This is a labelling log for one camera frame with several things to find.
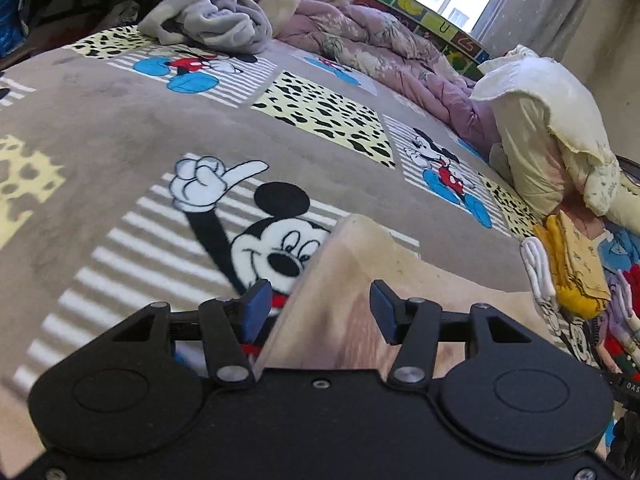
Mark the pale yellow printed folded garment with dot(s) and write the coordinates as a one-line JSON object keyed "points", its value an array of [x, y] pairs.
{"points": [[582, 260]]}

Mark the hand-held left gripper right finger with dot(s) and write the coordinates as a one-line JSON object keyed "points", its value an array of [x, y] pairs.
{"points": [[385, 314]]}

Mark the leaf print pillow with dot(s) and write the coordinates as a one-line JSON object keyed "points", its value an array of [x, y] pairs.
{"points": [[602, 185]]}

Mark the blue bag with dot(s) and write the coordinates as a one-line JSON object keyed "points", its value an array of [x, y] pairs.
{"points": [[10, 17]]}

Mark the purple floral quilt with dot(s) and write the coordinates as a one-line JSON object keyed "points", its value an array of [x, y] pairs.
{"points": [[390, 55]]}

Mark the pale dotted curtain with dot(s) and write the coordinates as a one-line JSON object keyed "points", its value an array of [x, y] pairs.
{"points": [[545, 5]]}

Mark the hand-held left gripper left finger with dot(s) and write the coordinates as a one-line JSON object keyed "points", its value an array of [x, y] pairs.
{"points": [[257, 306]]}

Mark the pale yellow pillow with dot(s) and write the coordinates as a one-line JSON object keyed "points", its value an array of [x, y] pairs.
{"points": [[627, 210]]}

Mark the cartoon mouse printed blanket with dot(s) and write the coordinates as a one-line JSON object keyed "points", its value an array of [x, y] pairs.
{"points": [[125, 125]]}

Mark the beige fleece garment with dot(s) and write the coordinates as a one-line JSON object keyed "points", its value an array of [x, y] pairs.
{"points": [[350, 270]]}

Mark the mustard yellow folded garment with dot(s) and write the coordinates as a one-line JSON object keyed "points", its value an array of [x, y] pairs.
{"points": [[570, 295]]}

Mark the colourful alphabet headboard panel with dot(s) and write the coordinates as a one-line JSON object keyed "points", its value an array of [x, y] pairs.
{"points": [[400, 0]]}

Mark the pale pink pillow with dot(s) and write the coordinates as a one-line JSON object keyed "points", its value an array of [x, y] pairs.
{"points": [[535, 160]]}

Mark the grey fleece blanket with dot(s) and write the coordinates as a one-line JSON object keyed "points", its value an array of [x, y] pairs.
{"points": [[215, 20]]}

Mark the stack of colourful folded clothes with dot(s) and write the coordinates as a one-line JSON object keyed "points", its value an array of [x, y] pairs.
{"points": [[622, 325]]}

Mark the white folded garment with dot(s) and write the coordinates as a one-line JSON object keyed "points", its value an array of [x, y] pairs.
{"points": [[537, 270]]}

